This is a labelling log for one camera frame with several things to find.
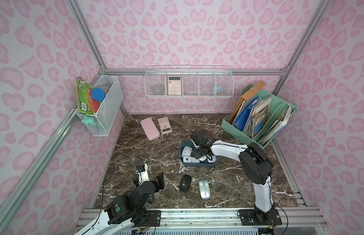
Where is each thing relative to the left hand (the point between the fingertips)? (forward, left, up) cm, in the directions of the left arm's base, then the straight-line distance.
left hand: (156, 173), depth 76 cm
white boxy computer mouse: (+12, -18, -9) cm, 23 cm away
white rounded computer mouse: (+18, -16, -10) cm, 26 cm away
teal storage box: (+23, -15, -8) cm, 28 cm away
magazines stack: (+33, -60, +8) cm, 69 cm away
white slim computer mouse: (+13, -33, -11) cm, 37 cm away
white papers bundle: (+23, -68, +13) cm, 73 cm away
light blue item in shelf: (+54, -38, +13) cm, 67 cm away
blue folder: (+35, -52, 0) cm, 62 cm away
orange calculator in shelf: (+51, -8, +18) cm, 54 cm away
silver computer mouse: (-3, -26, -16) cm, 31 cm away
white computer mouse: (+13, -26, -8) cm, 30 cm away
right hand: (+20, -23, -11) cm, 32 cm away
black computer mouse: (-2, -15, -10) cm, 18 cm away
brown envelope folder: (+37, -50, +20) cm, 66 cm away
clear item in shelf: (+47, +3, +16) cm, 50 cm away
